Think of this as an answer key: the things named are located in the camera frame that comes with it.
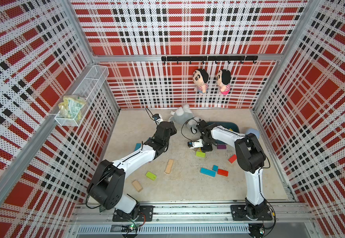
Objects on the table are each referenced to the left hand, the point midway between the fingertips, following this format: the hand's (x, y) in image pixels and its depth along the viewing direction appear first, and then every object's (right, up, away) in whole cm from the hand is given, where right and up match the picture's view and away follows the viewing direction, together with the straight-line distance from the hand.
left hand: (173, 122), depth 87 cm
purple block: (+32, -16, +11) cm, 38 cm away
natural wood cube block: (-20, -35, -5) cm, 41 cm away
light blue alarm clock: (+56, -6, +14) cm, 58 cm away
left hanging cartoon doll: (+17, +28, +4) cm, 33 cm away
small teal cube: (+26, -28, +3) cm, 38 cm away
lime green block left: (-13, -31, 0) cm, 34 cm away
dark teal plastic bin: (+40, -2, +16) cm, 43 cm away
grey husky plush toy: (+8, +6, +17) cm, 20 cm away
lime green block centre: (+17, -20, +8) cm, 28 cm away
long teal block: (+21, -30, +2) cm, 37 cm away
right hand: (+22, -15, +11) cm, 29 cm away
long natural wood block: (-3, -27, +3) cm, 27 cm away
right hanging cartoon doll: (+33, +30, +9) cm, 45 cm away
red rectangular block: (+30, -30, +1) cm, 42 cm away
